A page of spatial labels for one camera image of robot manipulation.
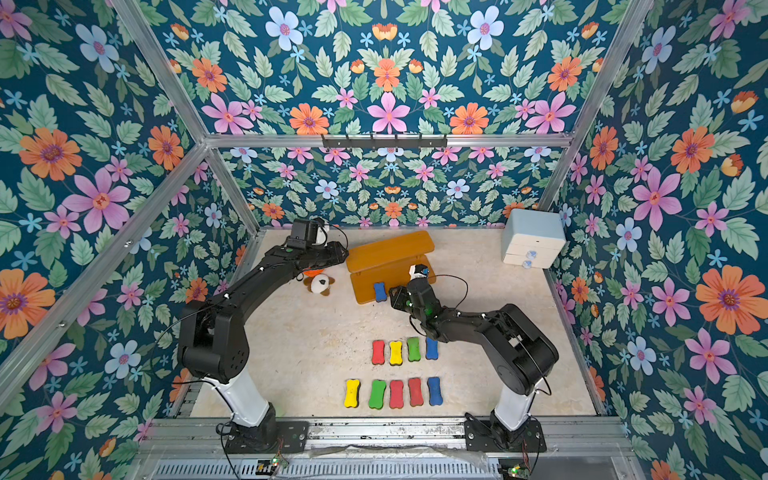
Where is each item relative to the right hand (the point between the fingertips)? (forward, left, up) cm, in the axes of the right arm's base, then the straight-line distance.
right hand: (391, 289), depth 91 cm
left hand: (+9, +15, +9) cm, 19 cm away
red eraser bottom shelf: (-16, +3, -10) cm, 19 cm away
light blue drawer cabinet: (+19, -47, +4) cm, 51 cm away
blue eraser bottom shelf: (+3, +4, -6) cm, 8 cm away
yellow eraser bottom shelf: (-17, -2, -8) cm, 19 cm away
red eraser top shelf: (-28, -3, -10) cm, 29 cm away
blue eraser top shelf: (-26, -13, -9) cm, 31 cm away
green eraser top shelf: (-28, +2, -10) cm, 30 cm away
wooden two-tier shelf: (+11, +2, 0) cm, 12 cm away
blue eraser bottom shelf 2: (-15, -13, -9) cm, 22 cm away
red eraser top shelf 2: (-27, -8, -9) cm, 30 cm away
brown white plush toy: (+6, +26, -6) cm, 27 cm away
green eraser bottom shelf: (-15, -7, -9) cm, 19 cm away
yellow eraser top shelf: (-29, +9, -8) cm, 32 cm away
